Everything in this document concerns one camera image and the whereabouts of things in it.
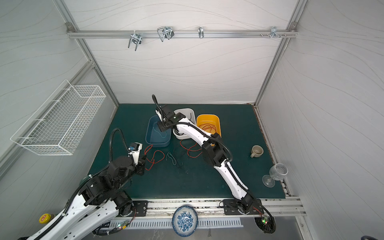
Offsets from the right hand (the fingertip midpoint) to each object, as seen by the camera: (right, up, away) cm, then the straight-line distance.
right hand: (163, 120), depth 94 cm
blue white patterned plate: (+16, -47, -24) cm, 56 cm away
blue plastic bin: (-7, -10, +2) cm, 13 cm away
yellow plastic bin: (+31, -2, +14) cm, 34 cm away
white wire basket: (-43, -2, -27) cm, 51 cm away
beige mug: (+60, -19, -2) cm, 63 cm away
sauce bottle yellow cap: (-36, -36, -39) cm, 64 cm away
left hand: (-3, -16, -21) cm, 27 cm away
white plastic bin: (+16, +5, +16) cm, 23 cm away
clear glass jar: (+59, -23, -26) cm, 69 cm away
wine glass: (+61, -34, -12) cm, 71 cm away
